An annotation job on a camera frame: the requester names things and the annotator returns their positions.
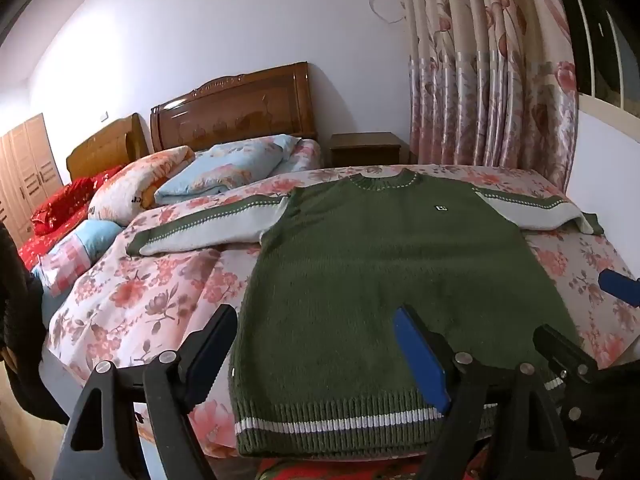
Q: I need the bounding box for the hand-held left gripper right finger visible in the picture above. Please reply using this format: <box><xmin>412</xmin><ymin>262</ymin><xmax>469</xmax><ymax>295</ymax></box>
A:
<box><xmin>392</xmin><ymin>305</ymin><xmax>578</xmax><ymax>480</ymax></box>

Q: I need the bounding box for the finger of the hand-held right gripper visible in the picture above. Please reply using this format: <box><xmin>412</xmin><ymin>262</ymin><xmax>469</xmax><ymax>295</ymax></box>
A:
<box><xmin>598</xmin><ymin>268</ymin><xmax>640</xmax><ymax>309</ymax></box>
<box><xmin>532</xmin><ymin>324</ymin><xmax>601</xmax><ymax>386</ymax></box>

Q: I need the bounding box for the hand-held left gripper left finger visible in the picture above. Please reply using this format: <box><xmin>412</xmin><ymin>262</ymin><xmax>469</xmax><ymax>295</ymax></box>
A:
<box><xmin>52</xmin><ymin>304</ymin><xmax>239</xmax><ymax>480</ymax></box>

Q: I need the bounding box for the green knitted sweater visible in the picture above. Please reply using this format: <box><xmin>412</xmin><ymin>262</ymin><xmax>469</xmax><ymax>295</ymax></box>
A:
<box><xmin>126</xmin><ymin>169</ymin><xmax>606</xmax><ymax>460</ymax></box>

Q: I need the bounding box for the pink floral quilt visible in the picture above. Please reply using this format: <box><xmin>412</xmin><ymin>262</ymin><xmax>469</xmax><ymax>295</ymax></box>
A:
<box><xmin>42</xmin><ymin>162</ymin><xmax>640</xmax><ymax>461</ymax></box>

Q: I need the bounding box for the red floral cloth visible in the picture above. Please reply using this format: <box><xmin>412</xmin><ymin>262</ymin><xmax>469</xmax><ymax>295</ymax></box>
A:
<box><xmin>255</xmin><ymin>452</ymin><xmax>431</xmax><ymax>480</ymax></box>

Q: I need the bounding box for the pink and blue checkered pillow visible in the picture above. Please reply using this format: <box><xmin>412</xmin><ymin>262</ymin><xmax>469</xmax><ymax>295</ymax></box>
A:
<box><xmin>32</xmin><ymin>220</ymin><xmax>125</xmax><ymax>296</ymax></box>

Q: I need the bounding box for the dark padded jacket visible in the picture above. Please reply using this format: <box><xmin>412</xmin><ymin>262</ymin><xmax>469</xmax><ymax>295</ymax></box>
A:
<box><xmin>0</xmin><ymin>222</ymin><xmax>68</xmax><ymax>426</ymax></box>

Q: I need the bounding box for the folded orange floral blanket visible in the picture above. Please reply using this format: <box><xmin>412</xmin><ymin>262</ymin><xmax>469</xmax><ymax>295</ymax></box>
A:
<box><xmin>87</xmin><ymin>145</ymin><xmax>196</xmax><ymax>226</ymax></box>

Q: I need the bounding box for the folded light blue quilt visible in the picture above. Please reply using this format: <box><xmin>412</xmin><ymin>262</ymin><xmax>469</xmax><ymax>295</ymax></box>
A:
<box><xmin>154</xmin><ymin>134</ymin><xmax>302</xmax><ymax>206</ymax></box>

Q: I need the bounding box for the red patterned blanket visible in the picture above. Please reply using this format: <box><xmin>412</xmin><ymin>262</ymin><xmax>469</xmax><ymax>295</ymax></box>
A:
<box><xmin>17</xmin><ymin>164</ymin><xmax>126</xmax><ymax>271</ymax></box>

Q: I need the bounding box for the wooden nightstand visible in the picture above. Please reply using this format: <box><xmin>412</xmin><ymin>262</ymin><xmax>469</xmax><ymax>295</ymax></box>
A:
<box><xmin>328</xmin><ymin>132</ymin><xmax>411</xmax><ymax>168</ymax></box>

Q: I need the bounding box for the small plain wooden headboard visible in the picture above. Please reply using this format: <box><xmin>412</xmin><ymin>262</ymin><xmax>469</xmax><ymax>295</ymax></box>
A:
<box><xmin>66</xmin><ymin>113</ymin><xmax>148</xmax><ymax>181</ymax></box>

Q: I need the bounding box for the large carved wooden headboard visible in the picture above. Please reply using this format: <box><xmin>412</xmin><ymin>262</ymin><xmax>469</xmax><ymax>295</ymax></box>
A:
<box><xmin>150</xmin><ymin>62</ymin><xmax>318</xmax><ymax>153</ymax></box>

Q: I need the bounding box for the window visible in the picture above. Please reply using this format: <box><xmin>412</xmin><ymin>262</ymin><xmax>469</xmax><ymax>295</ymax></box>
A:
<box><xmin>565</xmin><ymin>0</ymin><xmax>640</xmax><ymax>121</ymax></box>

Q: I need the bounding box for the wooden wardrobe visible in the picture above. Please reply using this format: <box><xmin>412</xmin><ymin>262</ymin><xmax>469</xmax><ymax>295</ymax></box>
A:
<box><xmin>0</xmin><ymin>113</ymin><xmax>63</xmax><ymax>251</ymax></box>

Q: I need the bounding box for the pink floral curtain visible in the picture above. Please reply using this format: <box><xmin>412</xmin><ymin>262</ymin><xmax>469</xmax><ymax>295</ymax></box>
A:
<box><xmin>395</xmin><ymin>0</ymin><xmax>581</xmax><ymax>193</ymax></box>

